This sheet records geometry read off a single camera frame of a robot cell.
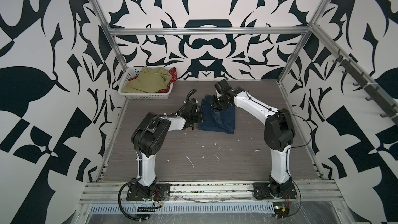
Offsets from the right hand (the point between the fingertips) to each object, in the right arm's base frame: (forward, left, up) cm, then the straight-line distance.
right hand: (211, 104), depth 92 cm
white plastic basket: (+32, +56, -2) cm, 64 cm away
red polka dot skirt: (+27, +25, +1) cm, 37 cm away
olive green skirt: (+24, +42, -3) cm, 48 cm away
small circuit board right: (-50, -29, -14) cm, 60 cm away
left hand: (-1, +4, -8) cm, 9 cm away
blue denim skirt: (-9, -1, -3) cm, 9 cm away
